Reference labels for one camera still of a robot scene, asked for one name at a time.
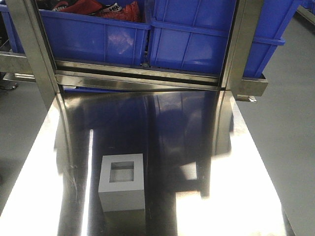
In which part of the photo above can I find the blue plastic bin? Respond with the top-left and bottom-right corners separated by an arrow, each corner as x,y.
39,9 -> 151,67
0,4 -> 25,54
147,0 -> 300,77

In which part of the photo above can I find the red crinkled bag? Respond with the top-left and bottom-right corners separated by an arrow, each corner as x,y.
97,1 -> 143,23

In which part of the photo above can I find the grey block with square hole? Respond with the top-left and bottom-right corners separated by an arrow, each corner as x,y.
98,153 -> 146,212

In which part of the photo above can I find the steel rack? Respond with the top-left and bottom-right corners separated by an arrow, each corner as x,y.
0,0 -> 269,103
296,4 -> 315,27

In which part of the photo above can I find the red and black bag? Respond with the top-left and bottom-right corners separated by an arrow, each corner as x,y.
52,0 -> 123,15

